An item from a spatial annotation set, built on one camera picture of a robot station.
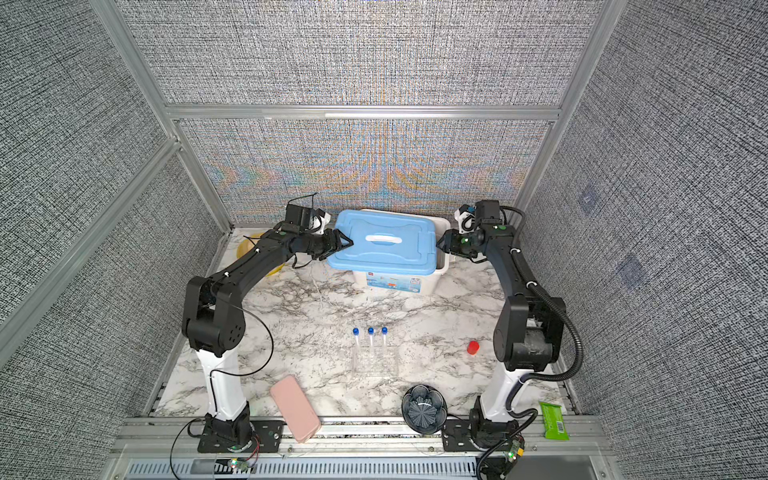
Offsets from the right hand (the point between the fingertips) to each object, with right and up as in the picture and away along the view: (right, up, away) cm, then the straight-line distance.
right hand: (446, 243), depth 91 cm
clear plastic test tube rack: (-22, -34, -5) cm, 41 cm away
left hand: (-30, -1, +2) cm, 30 cm away
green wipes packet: (+24, -46, -16) cm, 54 cm away
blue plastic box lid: (-18, +1, +1) cm, 18 cm away
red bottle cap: (+7, -30, -5) cm, 31 cm away
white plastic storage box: (-8, -13, +3) cm, 16 cm away
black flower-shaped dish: (-9, -43, -14) cm, 46 cm away
